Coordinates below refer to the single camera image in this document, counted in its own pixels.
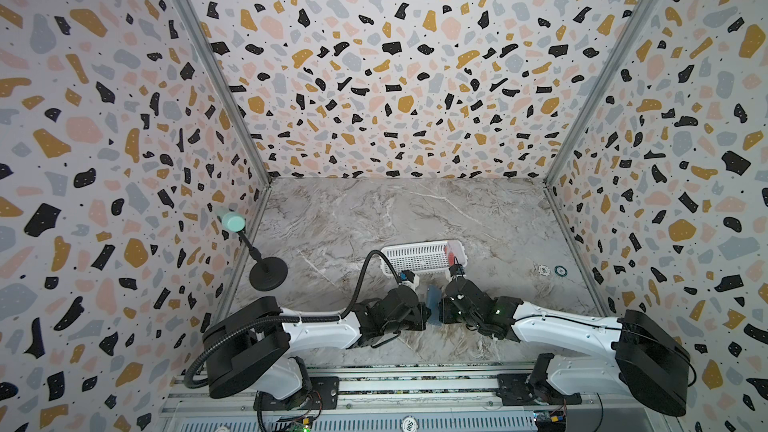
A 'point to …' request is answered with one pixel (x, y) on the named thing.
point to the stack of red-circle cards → (451, 259)
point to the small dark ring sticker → (560, 271)
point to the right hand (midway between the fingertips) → (437, 301)
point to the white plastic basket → (428, 256)
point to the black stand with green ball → (266, 273)
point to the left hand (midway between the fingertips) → (440, 311)
